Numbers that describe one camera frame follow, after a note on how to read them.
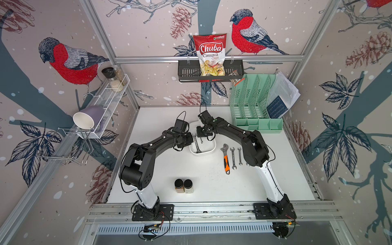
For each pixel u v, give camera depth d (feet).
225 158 3.02
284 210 2.08
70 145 1.91
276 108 3.40
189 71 3.12
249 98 4.01
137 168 1.55
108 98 2.73
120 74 2.79
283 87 3.23
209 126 2.49
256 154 1.94
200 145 3.17
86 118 2.03
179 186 2.39
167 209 2.44
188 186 2.39
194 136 3.09
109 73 2.55
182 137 2.42
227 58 2.95
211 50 2.66
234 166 2.90
